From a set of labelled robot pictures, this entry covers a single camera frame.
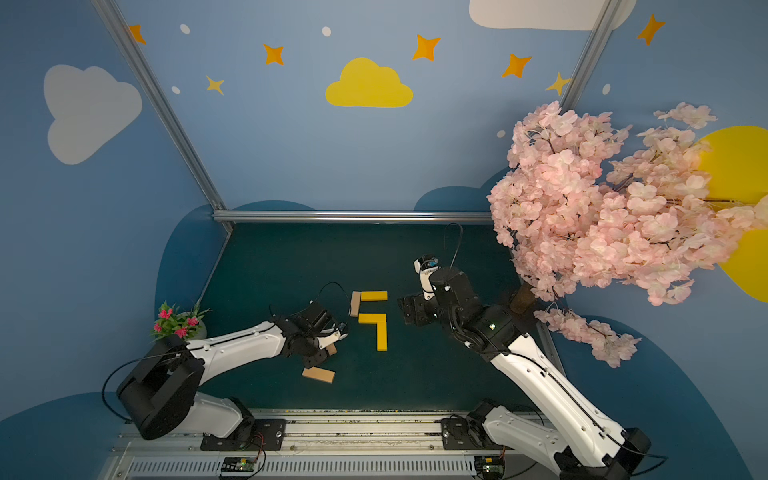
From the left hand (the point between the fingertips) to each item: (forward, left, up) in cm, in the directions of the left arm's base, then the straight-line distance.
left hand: (319, 343), depth 89 cm
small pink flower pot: (0, +34, +11) cm, 36 cm away
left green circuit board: (-30, +15, -2) cm, 34 cm away
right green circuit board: (-29, -47, -3) cm, 55 cm away
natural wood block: (+14, -9, 0) cm, 17 cm away
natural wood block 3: (-9, -1, 0) cm, 9 cm away
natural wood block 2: (-2, -4, 0) cm, 4 cm away
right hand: (+4, -28, +25) cm, 38 cm away
